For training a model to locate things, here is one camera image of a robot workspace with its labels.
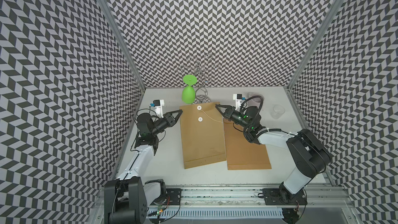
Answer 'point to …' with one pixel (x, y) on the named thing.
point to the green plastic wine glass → (188, 93)
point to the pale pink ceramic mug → (254, 101)
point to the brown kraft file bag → (242, 154)
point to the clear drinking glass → (278, 111)
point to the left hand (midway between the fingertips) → (182, 112)
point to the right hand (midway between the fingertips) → (214, 108)
